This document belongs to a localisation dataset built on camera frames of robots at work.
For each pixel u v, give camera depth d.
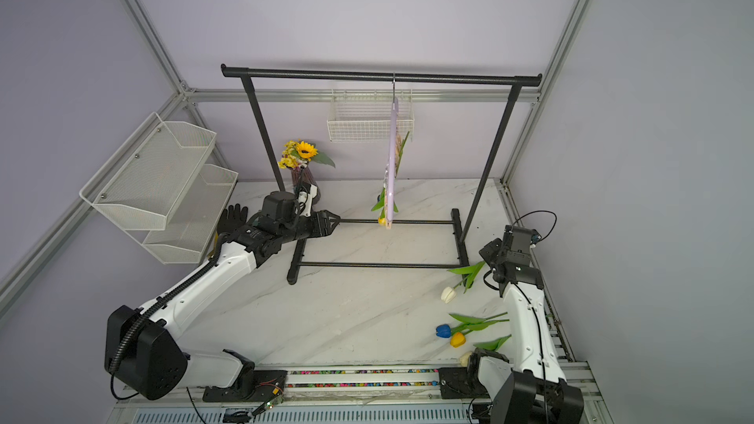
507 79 0.55
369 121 1.07
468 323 0.83
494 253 0.74
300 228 0.69
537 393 0.39
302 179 1.03
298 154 0.93
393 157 0.54
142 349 0.40
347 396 0.73
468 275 0.82
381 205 0.93
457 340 0.80
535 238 0.68
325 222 0.72
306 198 0.71
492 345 0.80
